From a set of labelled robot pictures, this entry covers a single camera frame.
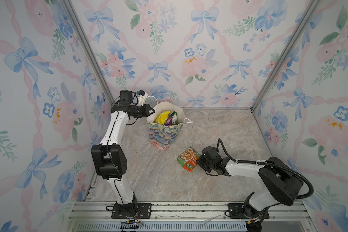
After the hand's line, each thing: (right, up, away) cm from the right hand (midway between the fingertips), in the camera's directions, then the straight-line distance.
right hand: (195, 160), depth 91 cm
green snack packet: (-13, +28, +1) cm, 31 cm away
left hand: (-24, +31, -6) cm, 40 cm away
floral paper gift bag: (-20, +15, -5) cm, 26 cm away
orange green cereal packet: (-4, 0, +1) cm, 4 cm away
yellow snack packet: (-20, +27, -7) cm, 34 cm away
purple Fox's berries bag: (-16, +25, -3) cm, 30 cm away
